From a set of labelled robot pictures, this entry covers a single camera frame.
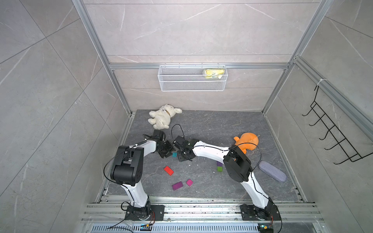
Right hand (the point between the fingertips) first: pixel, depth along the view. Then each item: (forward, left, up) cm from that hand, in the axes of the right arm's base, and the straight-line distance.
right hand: (183, 157), depth 94 cm
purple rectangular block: (-18, +3, +1) cm, 19 cm away
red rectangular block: (-9, +9, +1) cm, 13 cm away
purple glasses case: (-11, -54, +3) cm, 55 cm away
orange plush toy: (+7, -42, +8) cm, 44 cm away
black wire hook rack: (-3, -72, +33) cm, 80 cm away
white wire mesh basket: (+46, -4, +30) cm, 55 cm away
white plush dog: (+26, +16, +10) cm, 32 cm away
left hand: (+6, +4, +2) cm, 7 cm away
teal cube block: (+2, +5, +1) cm, 6 cm away
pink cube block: (-16, -4, 0) cm, 17 cm away
